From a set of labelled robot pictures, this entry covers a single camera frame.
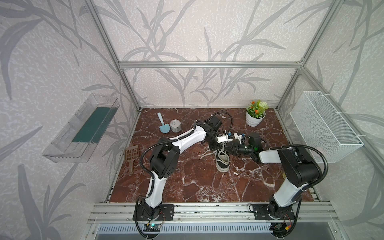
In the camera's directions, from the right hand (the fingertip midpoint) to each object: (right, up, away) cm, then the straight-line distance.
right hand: (224, 144), depth 89 cm
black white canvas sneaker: (-1, -9, -5) cm, 10 cm away
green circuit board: (-38, -38, -18) cm, 56 cm away
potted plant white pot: (+24, +13, +15) cm, 31 cm away
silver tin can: (-32, +11, +15) cm, 37 cm away
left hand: (-2, +1, 0) cm, 2 cm away
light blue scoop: (-40, +9, +19) cm, 45 cm away
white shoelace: (-12, -8, +4) cm, 15 cm away
